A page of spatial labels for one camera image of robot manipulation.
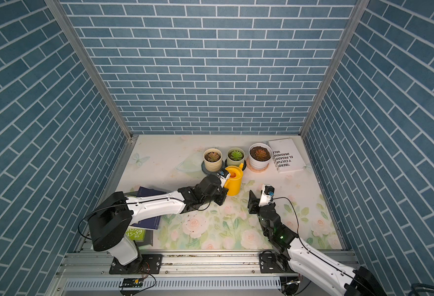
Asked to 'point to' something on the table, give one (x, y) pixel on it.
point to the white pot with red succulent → (259, 155)
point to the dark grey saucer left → (203, 167)
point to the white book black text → (286, 156)
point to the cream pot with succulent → (212, 160)
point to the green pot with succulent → (235, 156)
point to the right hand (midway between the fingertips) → (256, 193)
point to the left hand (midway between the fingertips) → (231, 191)
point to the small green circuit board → (132, 282)
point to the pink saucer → (255, 170)
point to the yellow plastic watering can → (234, 182)
